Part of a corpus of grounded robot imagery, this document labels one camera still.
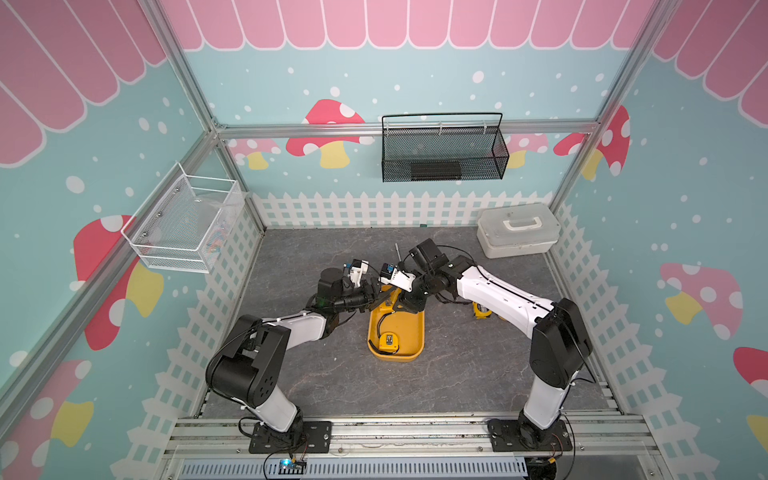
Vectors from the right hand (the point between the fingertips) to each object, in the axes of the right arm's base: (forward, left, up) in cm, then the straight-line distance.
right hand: (400, 296), depth 85 cm
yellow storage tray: (-4, -3, -12) cm, 13 cm away
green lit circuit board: (-39, +27, -15) cm, 50 cm away
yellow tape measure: (-10, +4, -11) cm, 15 cm away
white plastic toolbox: (+29, -42, -3) cm, 51 cm away
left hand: (0, +1, +1) cm, 2 cm away
